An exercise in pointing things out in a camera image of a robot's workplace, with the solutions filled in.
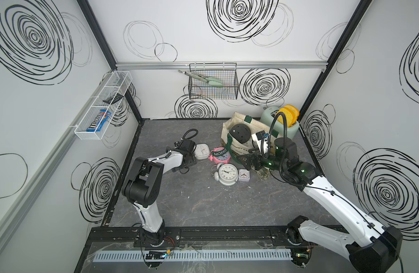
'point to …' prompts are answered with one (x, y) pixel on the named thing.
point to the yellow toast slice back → (296, 111)
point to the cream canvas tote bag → (234, 149)
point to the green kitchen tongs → (211, 81)
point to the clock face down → (242, 133)
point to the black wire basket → (200, 89)
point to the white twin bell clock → (226, 174)
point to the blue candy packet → (97, 124)
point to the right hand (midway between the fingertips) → (245, 154)
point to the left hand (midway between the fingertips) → (184, 162)
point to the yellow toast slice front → (290, 121)
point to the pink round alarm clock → (219, 159)
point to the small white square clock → (243, 175)
